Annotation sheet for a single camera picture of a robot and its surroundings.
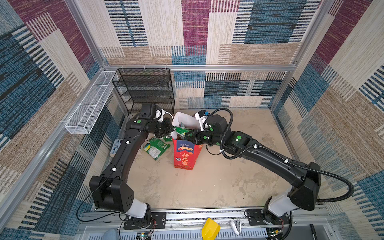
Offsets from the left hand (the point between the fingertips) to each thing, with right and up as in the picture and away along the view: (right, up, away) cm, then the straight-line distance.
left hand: (176, 125), depth 78 cm
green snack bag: (+3, -2, -5) cm, 7 cm away
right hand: (+6, -6, -8) cm, 11 cm away
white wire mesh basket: (-43, +2, -8) cm, 44 cm away
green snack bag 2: (-16, -14, +19) cm, 28 cm away
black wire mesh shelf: (-30, +28, +30) cm, 51 cm away
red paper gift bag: (+5, -15, 0) cm, 16 cm away
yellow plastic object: (+16, -48, -8) cm, 52 cm away
